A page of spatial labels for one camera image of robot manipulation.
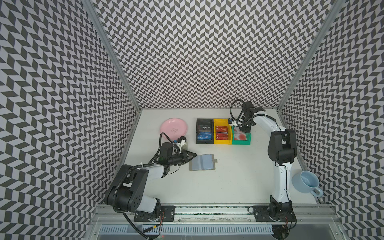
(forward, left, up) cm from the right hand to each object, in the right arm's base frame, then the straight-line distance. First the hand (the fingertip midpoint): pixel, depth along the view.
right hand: (244, 128), depth 101 cm
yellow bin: (0, +14, -4) cm, 15 cm away
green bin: (-10, +3, -2) cm, 11 cm away
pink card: (-4, +4, -2) cm, 6 cm away
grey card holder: (-22, +29, -3) cm, 36 cm away
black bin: (+1, +27, -4) cm, 27 cm away
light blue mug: (-35, -29, -5) cm, 45 cm away
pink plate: (+6, +49, -5) cm, 50 cm away
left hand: (-21, +33, +3) cm, 39 cm away
